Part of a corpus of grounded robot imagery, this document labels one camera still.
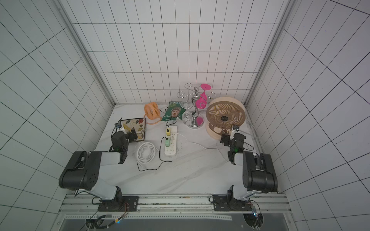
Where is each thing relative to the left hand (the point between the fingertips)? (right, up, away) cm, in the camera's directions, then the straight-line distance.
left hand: (127, 131), depth 95 cm
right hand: (+68, -1, 0) cm, 68 cm away
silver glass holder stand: (+45, +17, -11) cm, 49 cm away
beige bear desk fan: (+61, +12, -14) cm, 64 cm away
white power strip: (+31, -12, -5) cm, 33 cm away
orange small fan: (+16, +12, +6) cm, 20 cm away
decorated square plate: (+5, +3, +10) cm, 11 cm away
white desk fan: (+16, -11, -14) cm, 24 cm away
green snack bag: (+32, +14, +8) cm, 36 cm away
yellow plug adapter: (+28, -1, -1) cm, 28 cm away
